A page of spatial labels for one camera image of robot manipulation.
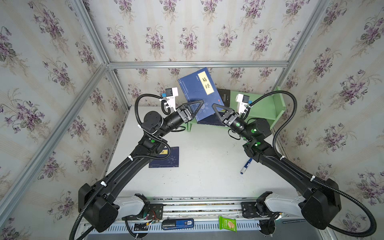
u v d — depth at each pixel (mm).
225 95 851
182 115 506
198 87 579
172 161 904
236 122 563
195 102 528
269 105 878
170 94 533
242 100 566
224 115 566
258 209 665
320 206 390
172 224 659
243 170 860
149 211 718
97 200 375
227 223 690
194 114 541
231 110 563
